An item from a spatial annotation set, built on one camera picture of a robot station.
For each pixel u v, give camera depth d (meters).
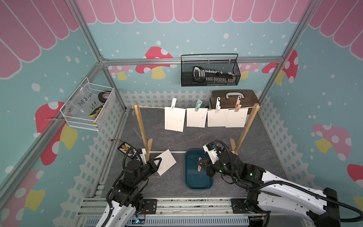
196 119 0.67
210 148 0.61
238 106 0.57
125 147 0.97
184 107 0.62
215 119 0.67
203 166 0.68
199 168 0.70
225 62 0.92
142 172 0.64
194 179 0.82
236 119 0.67
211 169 0.61
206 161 0.63
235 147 0.90
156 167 0.71
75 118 0.63
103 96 0.81
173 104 0.58
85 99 0.68
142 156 0.70
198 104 0.57
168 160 0.83
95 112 0.67
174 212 0.73
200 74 0.89
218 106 0.60
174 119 0.66
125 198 0.54
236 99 0.96
